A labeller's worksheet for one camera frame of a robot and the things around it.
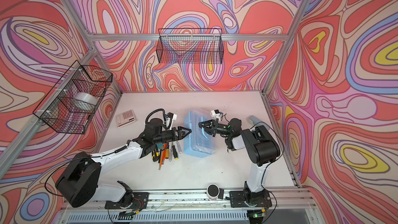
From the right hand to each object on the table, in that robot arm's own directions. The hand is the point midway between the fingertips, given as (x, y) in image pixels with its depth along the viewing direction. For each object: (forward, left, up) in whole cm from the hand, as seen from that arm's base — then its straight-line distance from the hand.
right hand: (200, 128), depth 82 cm
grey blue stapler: (+12, -35, -12) cm, 39 cm away
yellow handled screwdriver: (-7, +20, -14) cm, 25 cm away
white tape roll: (+5, +53, +19) cm, 56 cm away
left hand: (-3, +5, +1) cm, 6 cm away
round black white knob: (-28, -5, -11) cm, 31 cm away
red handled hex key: (-8, +22, -15) cm, 27 cm away
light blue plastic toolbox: (-11, +7, -4) cm, 14 cm away
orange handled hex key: (-13, +23, -15) cm, 30 cm away
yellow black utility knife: (-9, +26, -13) cm, 31 cm away
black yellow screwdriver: (-7, +15, -14) cm, 22 cm away
